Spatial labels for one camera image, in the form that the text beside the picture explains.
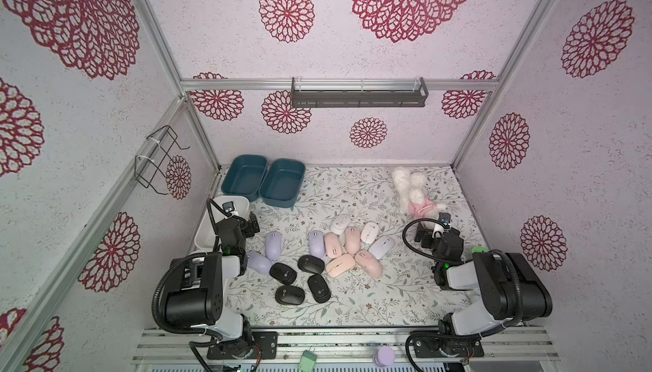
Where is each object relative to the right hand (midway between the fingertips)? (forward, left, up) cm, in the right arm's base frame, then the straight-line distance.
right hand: (433, 221), depth 92 cm
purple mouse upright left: (-6, +59, -5) cm, 59 cm away
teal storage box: (+27, +78, -6) cm, 83 cm away
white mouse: (+1, +34, -5) cm, 34 cm away
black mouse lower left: (-26, +50, -5) cm, 57 cm away
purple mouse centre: (-8, +43, -4) cm, 44 cm away
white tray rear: (+7, +73, -1) cm, 73 cm away
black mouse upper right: (-15, +44, -5) cm, 47 cm away
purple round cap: (-42, +23, +2) cm, 48 cm away
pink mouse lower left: (-15, +34, -5) cm, 38 cm away
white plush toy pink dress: (+17, +5, -1) cm, 18 cm away
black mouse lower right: (-24, +41, -4) cm, 48 cm away
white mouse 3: (-8, +19, -6) cm, 21 cm away
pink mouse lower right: (-14, +23, -5) cm, 28 cm away
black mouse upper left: (-19, +53, -4) cm, 57 cm away
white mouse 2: (-2, +23, -6) cm, 23 cm away
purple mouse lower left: (-15, +63, -6) cm, 65 cm away
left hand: (0, +71, +1) cm, 71 cm away
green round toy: (-5, -20, -11) cm, 23 cm away
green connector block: (-43, +43, -5) cm, 61 cm away
